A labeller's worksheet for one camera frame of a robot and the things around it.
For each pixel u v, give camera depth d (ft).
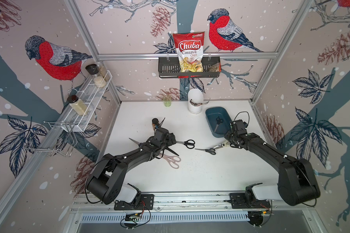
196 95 3.45
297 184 1.38
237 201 2.39
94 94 3.02
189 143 3.14
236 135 2.25
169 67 3.12
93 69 2.55
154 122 3.21
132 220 2.34
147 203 2.39
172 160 2.89
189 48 2.67
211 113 3.67
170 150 3.03
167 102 3.78
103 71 2.80
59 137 2.17
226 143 2.86
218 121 3.52
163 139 2.37
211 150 2.88
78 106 2.18
